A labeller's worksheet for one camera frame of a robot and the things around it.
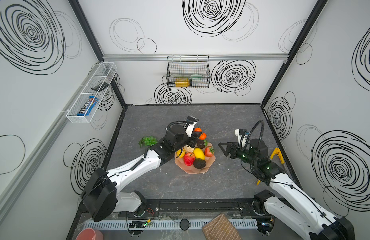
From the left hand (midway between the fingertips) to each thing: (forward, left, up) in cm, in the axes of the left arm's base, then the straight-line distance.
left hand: (199, 130), depth 76 cm
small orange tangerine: (-1, -2, -5) cm, 5 cm away
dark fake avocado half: (+1, -2, -16) cm, 16 cm away
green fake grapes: (+3, +31, -19) cm, 36 cm away
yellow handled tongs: (+1, -49, -21) cm, 54 cm away
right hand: (-5, -12, -5) cm, 14 cm away
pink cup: (-44, +44, -13) cm, 63 cm away
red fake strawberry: (-5, -6, -16) cm, 17 cm away
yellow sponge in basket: (+28, +10, +8) cm, 31 cm away
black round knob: (-39, +6, -13) cm, 42 cm away
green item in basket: (+37, +2, +5) cm, 37 cm away
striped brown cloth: (-39, -10, -22) cm, 46 cm away
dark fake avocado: (-11, -1, -17) cm, 20 cm away
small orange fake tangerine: (0, +1, +1) cm, 1 cm away
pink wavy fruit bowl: (-6, -7, -20) cm, 22 cm away
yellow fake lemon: (-5, -1, -18) cm, 18 cm away
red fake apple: (-8, +5, -17) cm, 20 cm away
